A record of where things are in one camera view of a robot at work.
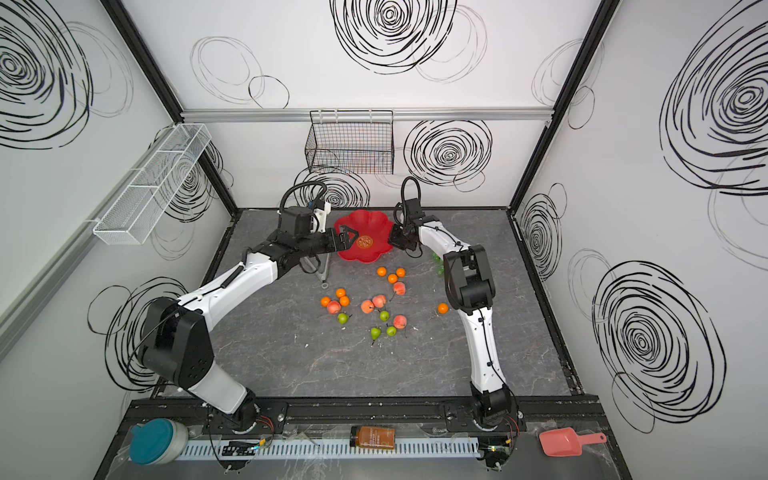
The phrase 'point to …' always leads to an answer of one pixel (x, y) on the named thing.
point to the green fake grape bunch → (439, 263)
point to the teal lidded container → (157, 441)
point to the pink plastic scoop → (566, 442)
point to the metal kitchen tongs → (323, 277)
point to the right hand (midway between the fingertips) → (390, 239)
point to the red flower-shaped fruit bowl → (373, 229)
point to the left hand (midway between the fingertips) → (351, 234)
